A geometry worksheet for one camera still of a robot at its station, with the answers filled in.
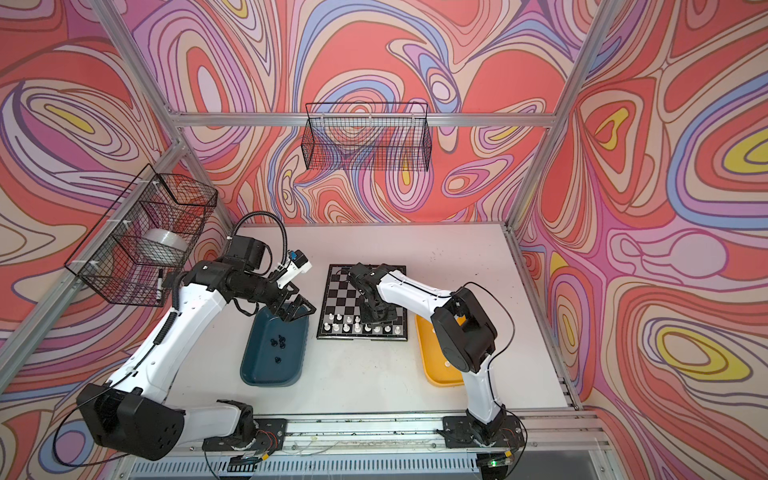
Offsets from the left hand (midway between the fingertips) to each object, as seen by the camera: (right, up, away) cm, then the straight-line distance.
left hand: (306, 296), depth 75 cm
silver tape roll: (-35, +15, -2) cm, 38 cm away
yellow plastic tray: (+36, -22, +10) cm, 43 cm away
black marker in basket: (-35, +3, -3) cm, 35 cm away
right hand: (+19, -12, +13) cm, 26 cm away
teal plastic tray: (-13, -18, +13) cm, 25 cm away
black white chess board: (+6, -8, +18) cm, 20 cm away
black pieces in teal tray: (-11, -17, +13) cm, 24 cm away
